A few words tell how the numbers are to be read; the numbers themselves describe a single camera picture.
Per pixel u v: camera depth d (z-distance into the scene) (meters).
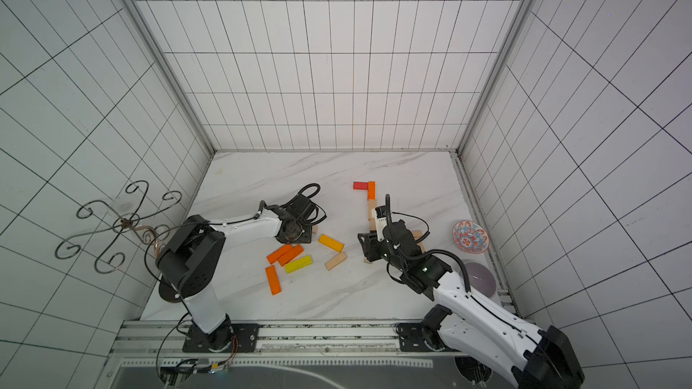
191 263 0.47
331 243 0.91
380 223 0.70
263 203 0.69
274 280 0.83
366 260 0.69
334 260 0.88
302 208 0.75
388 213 0.67
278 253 0.89
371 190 1.07
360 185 1.07
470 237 0.92
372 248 0.67
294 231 0.69
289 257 0.88
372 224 0.97
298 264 0.86
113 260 0.55
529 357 0.40
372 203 1.03
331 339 0.74
